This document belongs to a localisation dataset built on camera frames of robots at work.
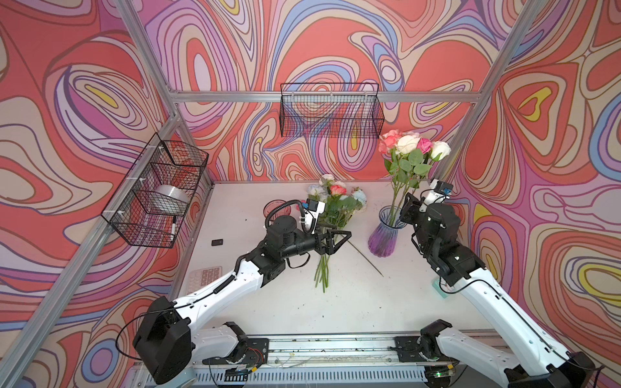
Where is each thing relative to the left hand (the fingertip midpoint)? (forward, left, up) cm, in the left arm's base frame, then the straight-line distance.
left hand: (345, 232), depth 68 cm
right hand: (+10, -21, +2) cm, 23 cm away
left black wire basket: (+9, +59, +2) cm, 59 cm away
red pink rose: (+29, -3, -25) cm, 38 cm away
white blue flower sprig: (+38, +5, -24) cm, 46 cm away
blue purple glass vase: (+8, -16, -16) cm, 23 cm away
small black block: (+14, +49, -28) cm, 58 cm away
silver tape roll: (+13, +52, +3) cm, 54 cm away
